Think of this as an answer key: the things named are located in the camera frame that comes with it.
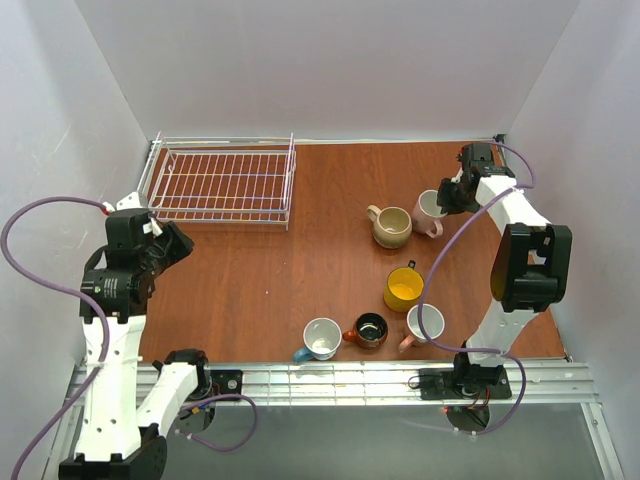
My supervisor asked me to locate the aluminium frame rail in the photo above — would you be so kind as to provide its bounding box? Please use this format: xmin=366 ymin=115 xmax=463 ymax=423
xmin=63 ymin=360 xmax=601 ymax=407

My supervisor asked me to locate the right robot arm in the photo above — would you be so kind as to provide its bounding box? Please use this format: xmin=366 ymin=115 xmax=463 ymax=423
xmin=433 ymin=143 xmax=572 ymax=399

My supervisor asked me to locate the beige speckled round mug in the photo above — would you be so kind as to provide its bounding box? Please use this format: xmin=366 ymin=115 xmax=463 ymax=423
xmin=366 ymin=205 xmax=412 ymax=249

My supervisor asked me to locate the yellow enamel mug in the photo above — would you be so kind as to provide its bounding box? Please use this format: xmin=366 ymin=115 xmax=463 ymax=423
xmin=383 ymin=260 xmax=425 ymax=313

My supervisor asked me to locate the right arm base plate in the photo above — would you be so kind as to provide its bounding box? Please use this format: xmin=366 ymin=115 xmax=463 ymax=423
xmin=417 ymin=366 xmax=512 ymax=400

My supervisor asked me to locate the pink faceted mug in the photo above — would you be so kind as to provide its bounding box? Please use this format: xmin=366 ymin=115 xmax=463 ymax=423
xmin=411 ymin=190 xmax=447 ymax=238

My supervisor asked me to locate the white wire dish rack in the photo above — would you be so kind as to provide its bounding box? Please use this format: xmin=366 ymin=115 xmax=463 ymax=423
xmin=137 ymin=133 xmax=297 ymax=227

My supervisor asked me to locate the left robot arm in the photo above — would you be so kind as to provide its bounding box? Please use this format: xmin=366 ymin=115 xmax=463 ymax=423
xmin=58 ymin=207 xmax=211 ymax=479

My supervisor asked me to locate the white mug pink handle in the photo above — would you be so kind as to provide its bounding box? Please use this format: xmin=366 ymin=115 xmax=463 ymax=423
xmin=398 ymin=304 xmax=445 ymax=353

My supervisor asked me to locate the dark brown glazed mug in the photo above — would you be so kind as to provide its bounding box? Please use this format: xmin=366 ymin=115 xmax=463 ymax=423
xmin=342 ymin=312 xmax=388 ymax=349

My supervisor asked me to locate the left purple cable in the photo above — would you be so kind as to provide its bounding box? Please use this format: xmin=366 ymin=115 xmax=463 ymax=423
xmin=1 ymin=195 xmax=259 ymax=480

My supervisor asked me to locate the white mug blue handle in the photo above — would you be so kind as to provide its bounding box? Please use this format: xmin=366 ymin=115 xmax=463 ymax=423
xmin=293 ymin=318 xmax=342 ymax=363

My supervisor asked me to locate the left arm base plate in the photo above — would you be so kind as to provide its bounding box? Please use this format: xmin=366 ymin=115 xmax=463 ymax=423
xmin=205 ymin=369 xmax=244 ymax=398

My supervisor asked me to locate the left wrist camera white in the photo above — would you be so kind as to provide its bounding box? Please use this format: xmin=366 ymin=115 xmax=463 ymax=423
xmin=116 ymin=191 xmax=162 ymax=238

